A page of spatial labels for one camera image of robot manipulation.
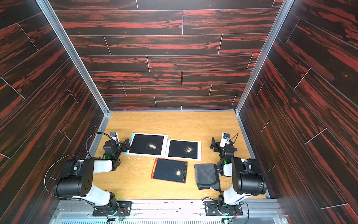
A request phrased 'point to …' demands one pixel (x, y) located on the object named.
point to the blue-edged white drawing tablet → (148, 144)
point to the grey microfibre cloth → (207, 177)
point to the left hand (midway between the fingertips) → (122, 140)
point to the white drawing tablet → (184, 149)
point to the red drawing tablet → (169, 170)
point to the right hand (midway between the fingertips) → (223, 138)
